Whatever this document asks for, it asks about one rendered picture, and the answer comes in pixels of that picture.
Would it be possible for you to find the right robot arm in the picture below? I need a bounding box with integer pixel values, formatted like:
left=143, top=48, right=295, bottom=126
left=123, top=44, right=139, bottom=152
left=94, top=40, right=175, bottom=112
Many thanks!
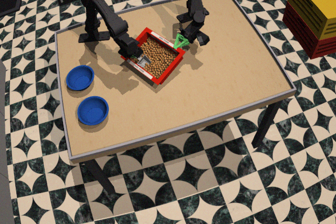
left=78, top=0, right=143, bottom=58

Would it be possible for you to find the blue bowl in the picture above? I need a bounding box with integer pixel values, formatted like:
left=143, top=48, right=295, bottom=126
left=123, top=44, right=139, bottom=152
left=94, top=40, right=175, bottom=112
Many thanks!
left=66, top=65, right=95, bottom=91
left=77, top=96, right=109, bottom=125

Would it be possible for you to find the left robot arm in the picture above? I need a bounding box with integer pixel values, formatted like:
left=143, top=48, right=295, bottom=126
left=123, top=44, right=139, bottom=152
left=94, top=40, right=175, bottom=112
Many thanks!
left=177, top=0, right=210, bottom=46

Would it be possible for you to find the grey table edge rim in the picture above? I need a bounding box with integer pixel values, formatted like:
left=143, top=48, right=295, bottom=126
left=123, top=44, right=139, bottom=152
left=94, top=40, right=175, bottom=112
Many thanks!
left=55, top=0, right=297, bottom=161

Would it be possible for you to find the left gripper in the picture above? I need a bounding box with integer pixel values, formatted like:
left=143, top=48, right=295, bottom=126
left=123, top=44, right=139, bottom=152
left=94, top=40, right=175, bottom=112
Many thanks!
left=173, top=24, right=194, bottom=49

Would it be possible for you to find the red cardboard food box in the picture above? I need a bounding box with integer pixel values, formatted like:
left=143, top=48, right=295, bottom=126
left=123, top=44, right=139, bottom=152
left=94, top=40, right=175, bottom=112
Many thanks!
left=121, top=27, right=186, bottom=85

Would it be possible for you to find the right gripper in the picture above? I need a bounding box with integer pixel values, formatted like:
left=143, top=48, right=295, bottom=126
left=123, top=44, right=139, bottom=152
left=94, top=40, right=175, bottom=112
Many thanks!
left=118, top=37, right=139, bottom=59

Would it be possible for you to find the grey scoop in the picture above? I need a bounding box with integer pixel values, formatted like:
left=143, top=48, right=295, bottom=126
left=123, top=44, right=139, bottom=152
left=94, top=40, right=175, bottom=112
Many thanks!
left=137, top=55, right=151, bottom=68

